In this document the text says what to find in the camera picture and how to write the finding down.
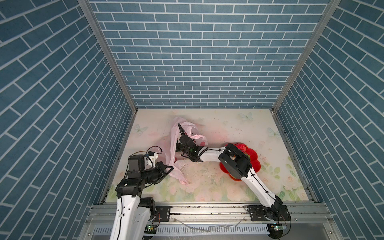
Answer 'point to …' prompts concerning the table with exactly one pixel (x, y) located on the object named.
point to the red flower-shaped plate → (255, 164)
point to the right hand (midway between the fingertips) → (169, 141)
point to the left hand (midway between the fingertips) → (173, 168)
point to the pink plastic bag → (174, 159)
